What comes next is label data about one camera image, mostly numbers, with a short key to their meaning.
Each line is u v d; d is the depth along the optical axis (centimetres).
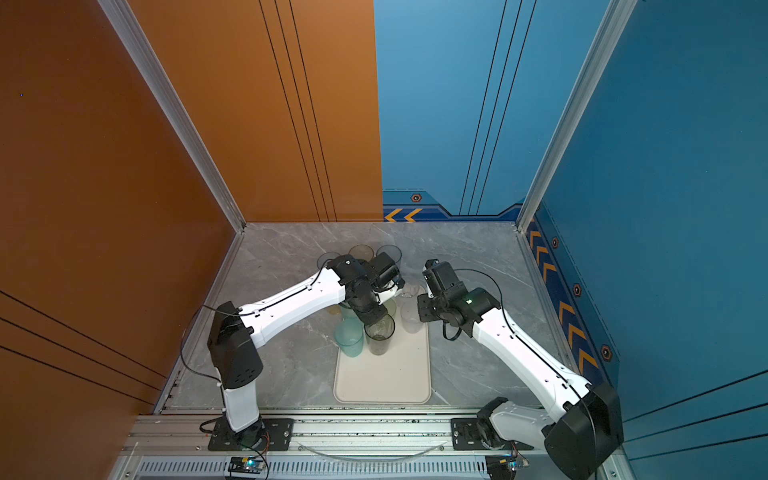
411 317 90
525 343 46
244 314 48
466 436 72
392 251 97
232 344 44
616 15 70
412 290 70
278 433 74
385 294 69
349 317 81
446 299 58
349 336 88
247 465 71
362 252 94
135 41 74
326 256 95
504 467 70
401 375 82
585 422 38
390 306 72
